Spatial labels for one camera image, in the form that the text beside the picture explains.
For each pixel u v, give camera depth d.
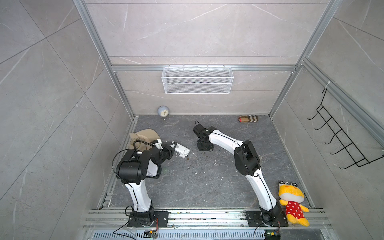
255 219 0.73
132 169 0.51
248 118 1.14
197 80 1.01
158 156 0.78
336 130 0.70
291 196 0.74
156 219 0.73
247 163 0.59
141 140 1.02
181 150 0.92
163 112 1.14
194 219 0.75
